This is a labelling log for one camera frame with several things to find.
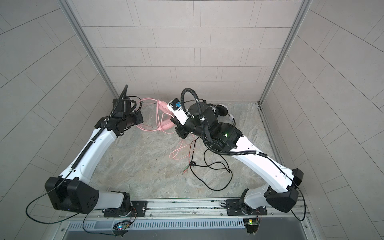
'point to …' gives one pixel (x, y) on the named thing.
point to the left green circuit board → (123, 227)
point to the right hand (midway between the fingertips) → (171, 119)
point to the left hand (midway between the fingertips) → (144, 112)
